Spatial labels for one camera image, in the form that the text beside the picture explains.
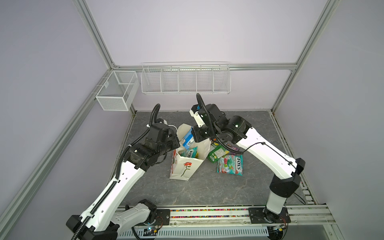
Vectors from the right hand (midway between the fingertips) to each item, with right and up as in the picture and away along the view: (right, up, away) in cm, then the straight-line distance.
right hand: (191, 133), depth 68 cm
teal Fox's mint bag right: (+23, -20, +20) cm, 36 cm away
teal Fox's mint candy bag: (-1, -13, +17) cm, 21 cm away
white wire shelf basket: (+12, +37, +36) cm, 53 cm away
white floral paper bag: (-5, -18, +6) cm, 20 cm away
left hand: (-6, -4, +2) cm, 7 cm away
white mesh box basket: (-52, +27, +34) cm, 68 cm away
